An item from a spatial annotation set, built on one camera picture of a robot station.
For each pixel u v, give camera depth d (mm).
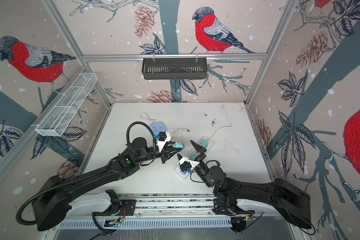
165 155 622
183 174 817
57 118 729
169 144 683
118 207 673
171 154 659
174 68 1065
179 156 703
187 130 1037
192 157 675
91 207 551
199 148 647
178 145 671
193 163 609
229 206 656
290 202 430
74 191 433
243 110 1141
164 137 598
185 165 572
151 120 1100
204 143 896
